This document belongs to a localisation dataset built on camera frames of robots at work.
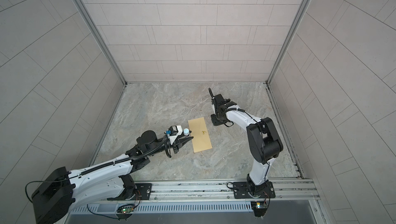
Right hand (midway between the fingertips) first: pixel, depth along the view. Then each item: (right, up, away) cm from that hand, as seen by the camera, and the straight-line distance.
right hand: (216, 121), depth 93 cm
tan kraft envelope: (-9, -10, -6) cm, 15 cm away
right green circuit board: (+18, -34, -25) cm, 46 cm away
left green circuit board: (-40, -32, -29) cm, 59 cm away
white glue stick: (-14, +1, -30) cm, 33 cm away
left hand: (-12, -2, -24) cm, 27 cm away
